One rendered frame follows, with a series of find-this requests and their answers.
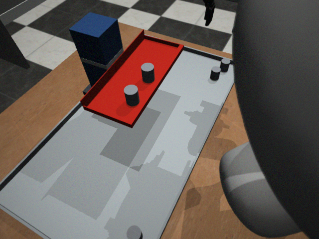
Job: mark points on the grey cylinder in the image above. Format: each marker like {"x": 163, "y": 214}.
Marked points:
{"x": 224, "y": 64}
{"x": 215, "y": 72}
{"x": 148, "y": 73}
{"x": 134, "y": 232}
{"x": 132, "y": 95}

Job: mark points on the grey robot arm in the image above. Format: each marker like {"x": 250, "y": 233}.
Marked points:
{"x": 272, "y": 182}

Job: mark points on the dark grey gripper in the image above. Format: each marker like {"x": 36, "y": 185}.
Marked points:
{"x": 210, "y": 6}

